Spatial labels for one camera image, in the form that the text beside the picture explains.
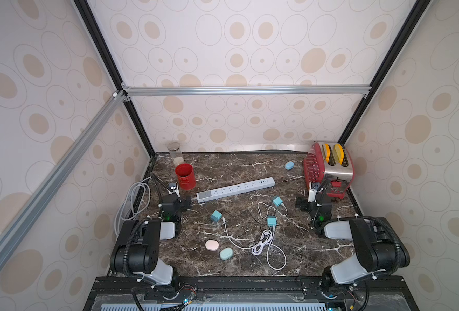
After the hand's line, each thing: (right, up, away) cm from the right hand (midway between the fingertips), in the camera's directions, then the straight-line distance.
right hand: (315, 194), depth 94 cm
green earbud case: (-43, -23, -13) cm, 51 cm away
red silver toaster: (+6, +17, -1) cm, 18 cm away
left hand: (-66, +1, 0) cm, 66 cm away
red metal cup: (-63, +10, 0) cm, 64 cm away
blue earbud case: (-7, +15, +19) cm, 25 cm away
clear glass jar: (-72, +21, +12) cm, 76 cm away
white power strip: (-39, +1, +6) cm, 39 cm away
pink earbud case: (-50, -21, -10) cm, 55 cm away
